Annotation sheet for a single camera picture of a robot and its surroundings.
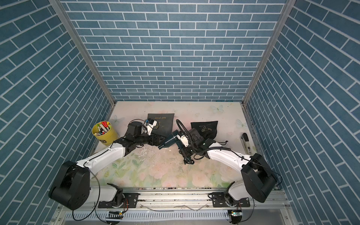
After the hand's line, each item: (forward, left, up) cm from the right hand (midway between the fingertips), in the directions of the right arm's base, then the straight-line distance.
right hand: (183, 150), depth 84 cm
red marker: (+10, +51, +7) cm, 53 cm away
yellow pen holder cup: (+7, +51, +4) cm, 52 cm away
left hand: (+5, +12, +5) cm, 14 cm away
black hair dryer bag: (+16, -15, 0) cm, 22 cm away
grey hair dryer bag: (+26, +17, -7) cm, 32 cm away
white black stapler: (+11, -42, -5) cm, 43 cm away
